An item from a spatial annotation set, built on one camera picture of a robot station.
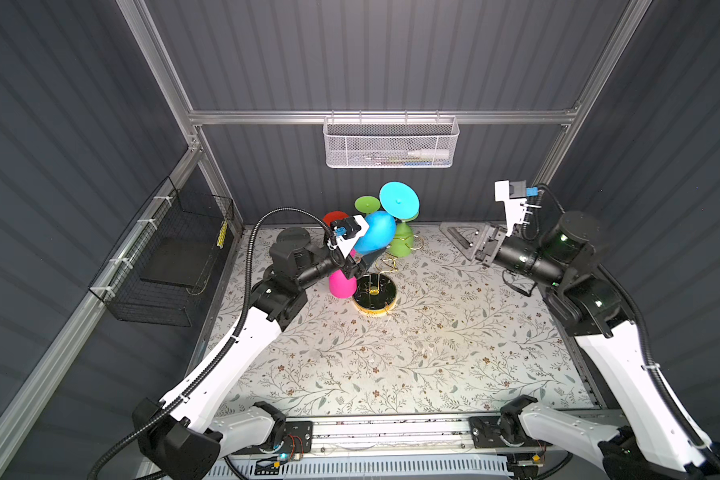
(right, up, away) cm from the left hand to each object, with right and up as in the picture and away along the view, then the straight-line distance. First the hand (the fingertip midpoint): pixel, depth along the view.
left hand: (373, 232), depth 64 cm
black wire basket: (-52, -7, +9) cm, 53 cm away
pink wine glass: (-9, -13, +16) cm, 22 cm away
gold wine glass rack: (+2, -18, +35) cm, 39 cm away
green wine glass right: (+10, -1, +25) cm, 27 cm away
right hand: (+13, -1, -12) cm, 18 cm away
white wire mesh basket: (+6, +42, +60) cm, 73 cm away
